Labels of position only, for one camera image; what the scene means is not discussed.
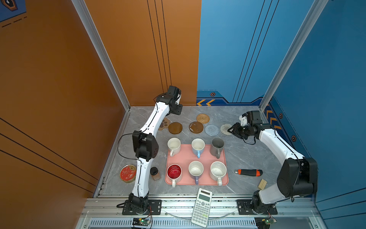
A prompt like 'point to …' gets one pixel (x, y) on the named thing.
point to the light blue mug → (198, 147)
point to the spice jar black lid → (154, 171)
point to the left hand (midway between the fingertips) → (177, 108)
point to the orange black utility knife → (252, 172)
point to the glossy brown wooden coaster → (196, 127)
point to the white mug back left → (174, 144)
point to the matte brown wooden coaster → (175, 128)
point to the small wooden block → (262, 184)
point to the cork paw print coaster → (165, 124)
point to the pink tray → (206, 157)
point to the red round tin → (127, 173)
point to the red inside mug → (174, 174)
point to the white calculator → (201, 210)
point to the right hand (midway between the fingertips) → (229, 131)
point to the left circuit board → (140, 222)
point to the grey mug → (217, 145)
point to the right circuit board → (264, 223)
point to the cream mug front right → (218, 171)
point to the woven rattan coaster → (203, 118)
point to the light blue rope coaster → (211, 130)
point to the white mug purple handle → (196, 168)
